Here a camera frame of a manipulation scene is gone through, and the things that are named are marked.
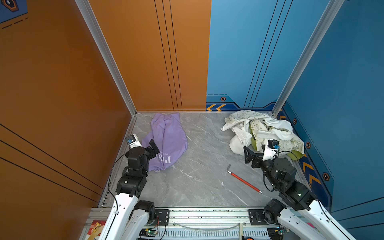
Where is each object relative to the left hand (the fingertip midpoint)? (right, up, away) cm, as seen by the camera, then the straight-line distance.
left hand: (145, 142), depth 74 cm
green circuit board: (+2, -43, -4) cm, 43 cm away
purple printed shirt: (+6, +2, +28) cm, 29 cm away
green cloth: (+86, -10, +18) cm, 89 cm away
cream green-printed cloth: (+64, +12, +21) cm, 69 cm away
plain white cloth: (+54, -1, +19) cm, 58 cm away
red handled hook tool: (+52, -23, +11) cm, 58 cm away
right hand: (+51, -2, -4) cm, 51 cm away
